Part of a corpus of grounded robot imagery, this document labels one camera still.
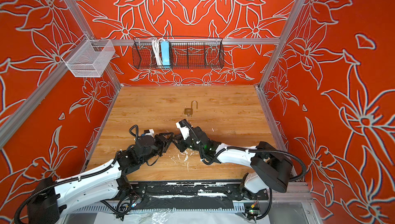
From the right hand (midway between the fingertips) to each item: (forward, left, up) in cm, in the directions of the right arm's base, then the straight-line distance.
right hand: (169, 138), depth 76 cm
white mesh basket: (+46, +51, +17) cm, 71 cm away
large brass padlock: (+27, -9, -14) cm, 32 cm away
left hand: (+1, -3, +1) cm, 3 cm away
